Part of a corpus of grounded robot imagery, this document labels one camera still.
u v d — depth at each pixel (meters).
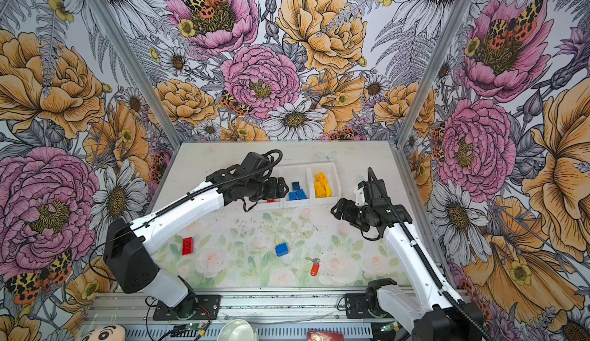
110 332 0.64
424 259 0.45
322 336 0.66
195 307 0.70
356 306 0.74
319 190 0.99
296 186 1.02
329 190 1.00
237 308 0.76
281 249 0.87
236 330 0.68
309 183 0.97
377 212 0.56
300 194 0.99
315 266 0.83
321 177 1.04
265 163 0.64
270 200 0.96
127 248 0.41
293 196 0.99
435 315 0.39
